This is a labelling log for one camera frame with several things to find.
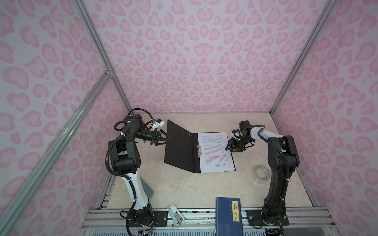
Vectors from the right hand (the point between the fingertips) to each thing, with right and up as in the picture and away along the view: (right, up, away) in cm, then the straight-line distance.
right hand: (230, 148), depth 96 cm
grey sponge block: (-49, -21, -16) cm, 55 cm away
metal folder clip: (-20, -1, +1) cm, 20 cm away
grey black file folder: (-32, -1, +2) cm, 32 cm away
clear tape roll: (+16, -14, -9) cm, 23 cm away
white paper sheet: (-10, -6, -1) cm, 12 cm away
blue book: (-7, -31, -25) cm, 40 cm away
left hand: (-38, +7, -13) cm, 41 cm away
